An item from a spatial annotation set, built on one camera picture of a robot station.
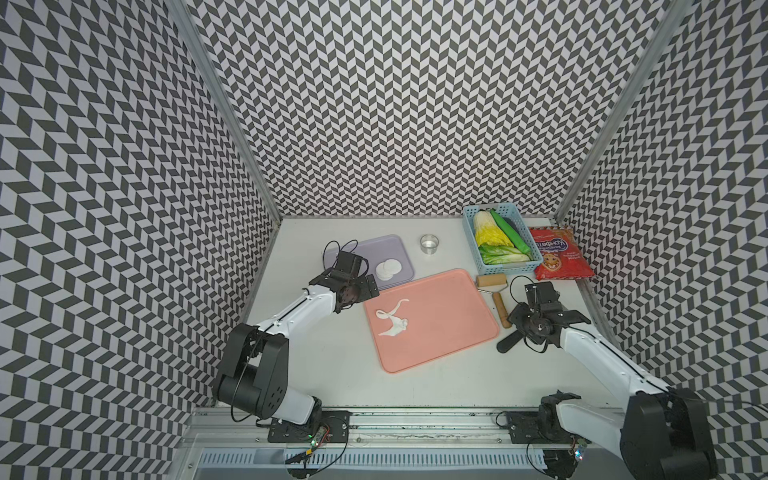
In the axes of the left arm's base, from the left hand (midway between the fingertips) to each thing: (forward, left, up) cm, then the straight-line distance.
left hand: (362, 293), depth 90 cm
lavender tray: (+16, -7, -3) cm, 18 cm away
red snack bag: (+15, -68, -2) cm, 70 cm away
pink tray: (-4, -21, -10) cm, 24 cm away
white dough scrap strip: (-8, -11, -7) cm, 15 cm away
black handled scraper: (-12, -44, -6) cm, 46 cm away
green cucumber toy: (+22, -53, -1) cm, 57 cm away
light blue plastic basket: (+35, -38, 0) cm, 51 cm away
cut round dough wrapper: (+11, -7, -4) cm, 14 cm away
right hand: (-9, -46, -3) cm, 47 cm away
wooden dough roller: (+7, -43, -5) cm, 44 cm away
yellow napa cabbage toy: (+24, -43, +1) cm, 49 cm away
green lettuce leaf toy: (+14, -44, 0) cm, 46 cm away
